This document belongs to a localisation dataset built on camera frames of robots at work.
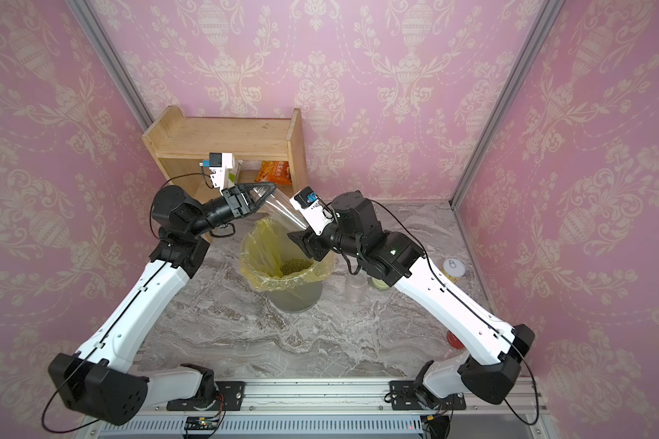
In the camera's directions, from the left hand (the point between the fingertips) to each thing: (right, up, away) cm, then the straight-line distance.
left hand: (276, 194), depth 58 cm
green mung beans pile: (-2, -20, +39) cm, 44 cm away
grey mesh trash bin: (+1, -28, +22) cm, 36 cm away
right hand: (+5, -6, +4) cm, 9 cm away
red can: (+48, -41, +23) cm, 67 cm away
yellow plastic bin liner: (-9, -13, +25) cm, 30 cm away
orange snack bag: (-9, +13, +38) cm, 41 cm away
